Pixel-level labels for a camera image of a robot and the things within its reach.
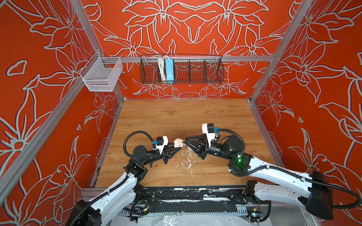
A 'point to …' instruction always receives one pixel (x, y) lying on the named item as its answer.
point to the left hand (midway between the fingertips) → (179, 146)
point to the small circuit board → (255, 215)
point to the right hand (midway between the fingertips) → (185, 139)
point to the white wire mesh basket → (100, 74)
